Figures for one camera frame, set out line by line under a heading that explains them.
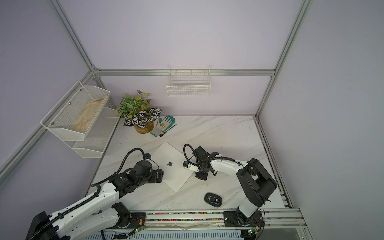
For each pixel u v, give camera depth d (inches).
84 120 30.2
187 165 31.4
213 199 30.7
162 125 44.7
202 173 30.4
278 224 29.0
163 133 42.4
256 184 17.8
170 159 39.7
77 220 17.5
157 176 28.8
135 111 34.8
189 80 42.2
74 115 31.0
